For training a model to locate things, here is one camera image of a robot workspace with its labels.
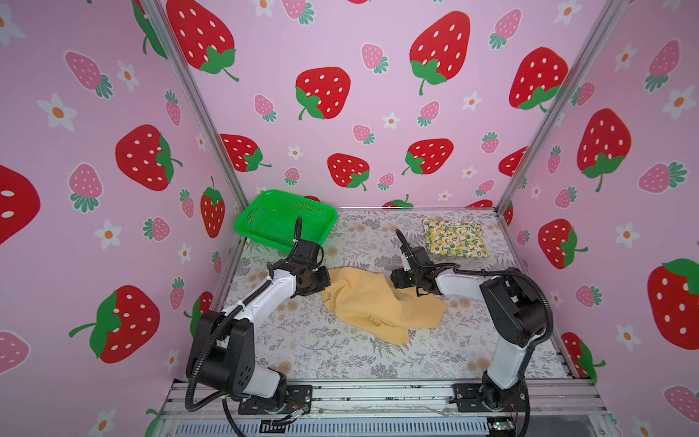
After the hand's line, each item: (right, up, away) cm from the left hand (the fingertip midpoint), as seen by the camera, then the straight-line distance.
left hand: (328, 282), depth 89 cm
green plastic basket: (-29, +23, +27) cm, 45 cm away
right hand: (+23, 0, +8) cm, 25 cm away
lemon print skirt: (+50, +14, +19) cm, 55 cm away
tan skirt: (+18, -9, -3) cm, 20 cm away
